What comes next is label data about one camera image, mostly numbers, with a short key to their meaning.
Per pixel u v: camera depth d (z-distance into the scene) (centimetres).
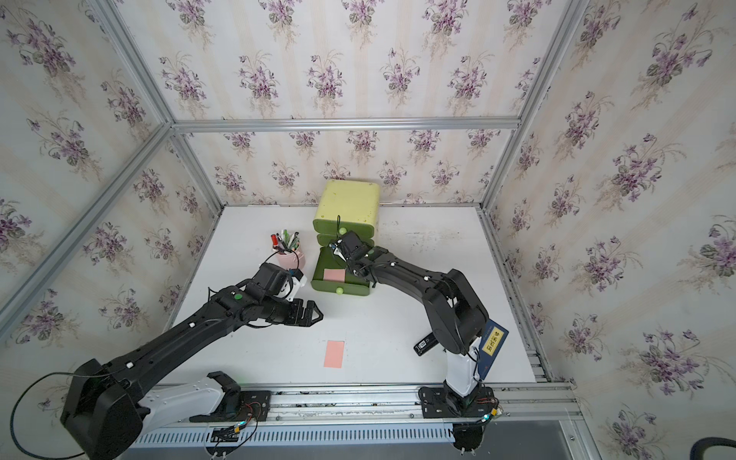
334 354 82
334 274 98
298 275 76
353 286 91
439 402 73
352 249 70
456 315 48
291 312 70
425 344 80
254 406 73
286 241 97
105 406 38
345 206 91
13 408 38
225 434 72
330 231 92
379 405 75
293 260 93
